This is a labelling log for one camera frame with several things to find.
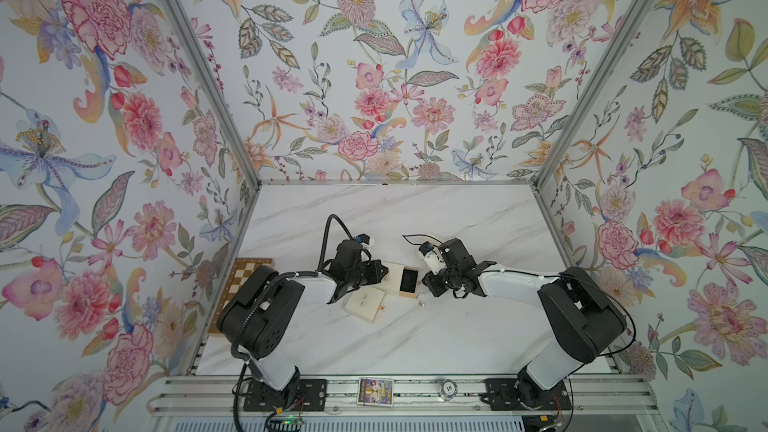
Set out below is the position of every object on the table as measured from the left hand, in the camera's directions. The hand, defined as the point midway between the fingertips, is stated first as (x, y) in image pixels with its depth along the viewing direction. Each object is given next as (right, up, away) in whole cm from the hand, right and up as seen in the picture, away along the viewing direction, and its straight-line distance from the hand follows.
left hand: (393, 270), depth 91 cm
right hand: (+10, -2, +3) cm, 11 cm away
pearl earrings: (+8, -9, -1) cm, 12 cm away
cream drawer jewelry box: (-8, -8, -5) cm, 13 cm away
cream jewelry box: (+2, -3, -1) cm, 4 cm away
